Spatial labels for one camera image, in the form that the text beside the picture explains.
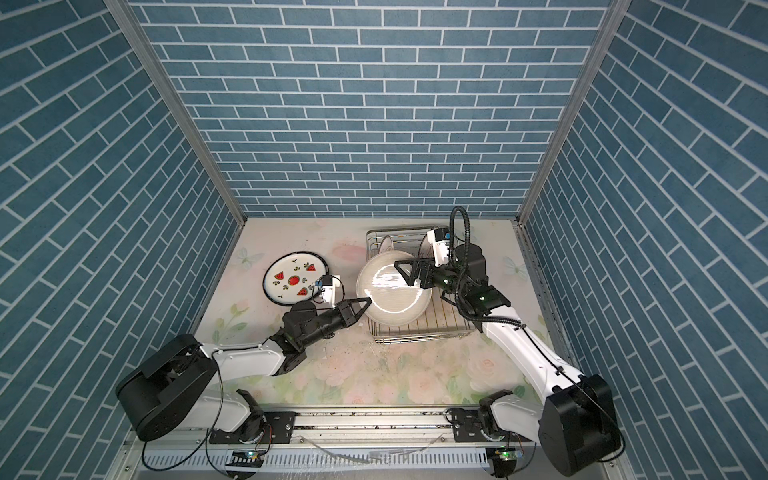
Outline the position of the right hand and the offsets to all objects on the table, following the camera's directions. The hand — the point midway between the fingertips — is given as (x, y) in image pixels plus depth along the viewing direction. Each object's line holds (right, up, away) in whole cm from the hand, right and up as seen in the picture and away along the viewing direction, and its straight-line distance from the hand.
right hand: (404, 260), depth 76 cm
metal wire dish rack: (+13, -19, +15) cm, 27 cm away
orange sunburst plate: (-6, +4, +23) cm, 24 cm away
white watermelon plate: (-38, -7, +25) cm, 46 cm away
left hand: (-8, -12, +2) cm, 15 cm away
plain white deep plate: (-3, -12, +3) cm, 12 cm away
